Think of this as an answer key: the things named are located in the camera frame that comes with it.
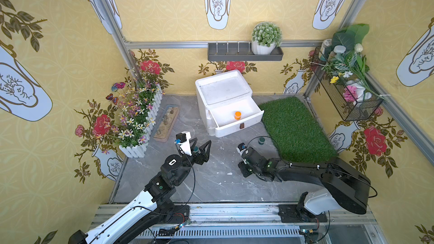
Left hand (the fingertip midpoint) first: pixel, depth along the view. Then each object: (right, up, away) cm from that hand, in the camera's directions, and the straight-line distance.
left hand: (198, 139), depth 74 cm
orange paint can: (+19, +10, +14) cm, 26 cm away
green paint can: (0, -2, -9) cm, 9 cm away
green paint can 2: (+33, -5, +21) cm, 39 cm away
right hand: (+23, -12, +17) cm, 31 cm away
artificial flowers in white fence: (-36, +16, +18) cm, 44 cm away
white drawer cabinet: (+12, +16, +11) cm, 23 cm away
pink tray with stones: (-24, +5, +30) cm, 38 cm away
